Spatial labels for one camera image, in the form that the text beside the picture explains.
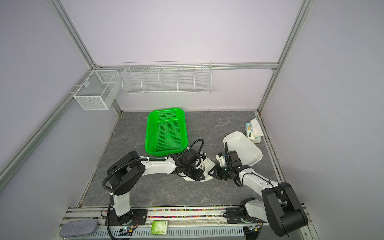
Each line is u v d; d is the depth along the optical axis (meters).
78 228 0.69
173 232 0.71
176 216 0.75
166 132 1.08
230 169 0.68
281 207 0.42
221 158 0.83
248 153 0.95
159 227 0.69
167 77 0.99
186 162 0.72
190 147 0.74
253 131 1.00
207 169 0.87
